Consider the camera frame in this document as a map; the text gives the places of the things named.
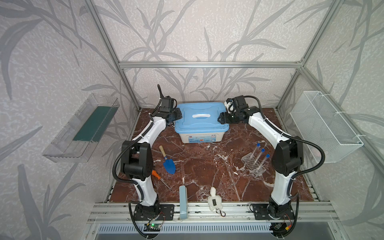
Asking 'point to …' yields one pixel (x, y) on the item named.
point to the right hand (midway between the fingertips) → (222, 115)
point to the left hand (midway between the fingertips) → (180, 108)
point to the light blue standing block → (183, 202)
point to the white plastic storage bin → (201, 138)
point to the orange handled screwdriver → (157, 175)
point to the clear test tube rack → (249, 164)
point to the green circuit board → (152, 227)
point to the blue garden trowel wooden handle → (168, 164)
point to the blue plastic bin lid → (201, 117)
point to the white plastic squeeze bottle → (214, 201)
